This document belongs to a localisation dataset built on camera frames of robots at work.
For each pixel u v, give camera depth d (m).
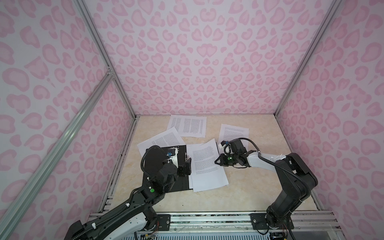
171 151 0.65
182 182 0.88
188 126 1.13
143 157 1.10
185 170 0.69
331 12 0.71
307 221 0.74
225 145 0.85
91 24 0.74
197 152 0.98
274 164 0.48
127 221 0.50
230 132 1.10
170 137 1.07
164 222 0.73
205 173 0.90
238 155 0.74
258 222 0.73
